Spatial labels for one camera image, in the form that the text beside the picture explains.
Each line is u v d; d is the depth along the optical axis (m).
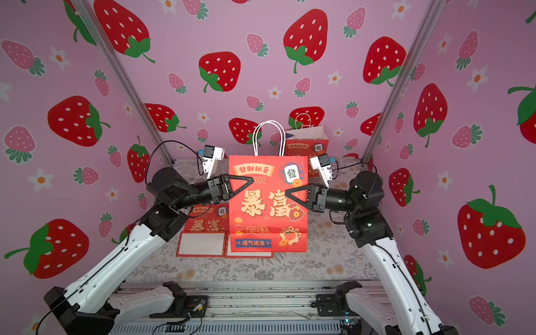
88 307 0.38
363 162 1.22
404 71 0.84
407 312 0.38
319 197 0.48
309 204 0.51
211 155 0.51
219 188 0.49
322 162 0.51
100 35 0.73
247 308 0.75
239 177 0.53
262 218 0.54
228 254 0.87
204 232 0.93
